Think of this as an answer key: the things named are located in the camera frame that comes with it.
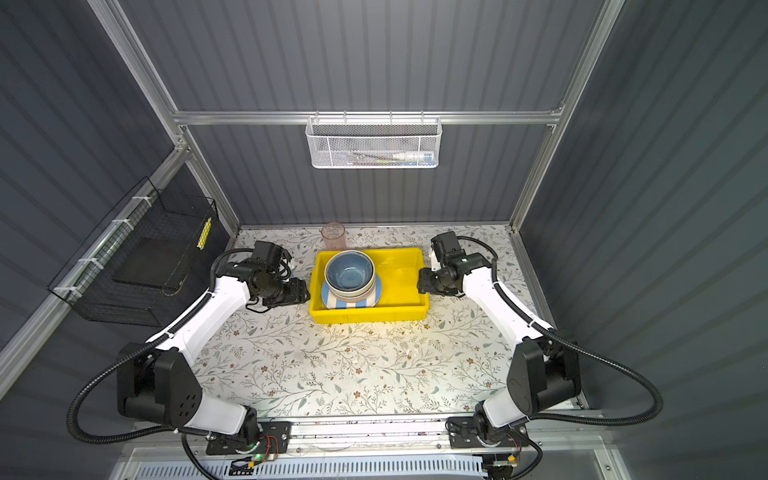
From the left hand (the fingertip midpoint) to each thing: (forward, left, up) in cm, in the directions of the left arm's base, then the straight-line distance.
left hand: (299, 296), depth 85 cm
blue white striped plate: (+2, -20, -8) cm, 22 cm away
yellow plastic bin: (+5, -30, -13) cm, 33 cm away
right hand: (0, -38, +2) cm, 38 cm away
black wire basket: (+4, +35, +14) cm, 38 cm away
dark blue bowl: (+10, -14, -2) cm, 18 cm away
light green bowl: (+1, -15, -2) cm, 15 cm away
